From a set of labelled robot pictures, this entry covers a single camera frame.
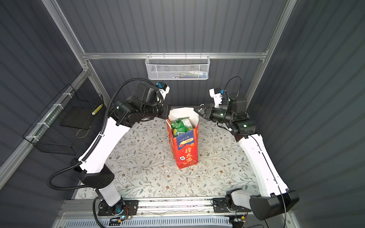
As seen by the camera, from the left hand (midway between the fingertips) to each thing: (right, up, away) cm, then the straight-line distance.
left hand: (172, 109), depth 64 cm
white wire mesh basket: (-1, +42, +60) cm, 73 cm away
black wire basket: (-54, -7, +9) cm, 56 cm away
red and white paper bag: (+6, -17, +1) cm, 18 cm away
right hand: (+11, 0, -2) cm, 11 cm away
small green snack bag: (+4, -8, +7) cm, 11 cm away
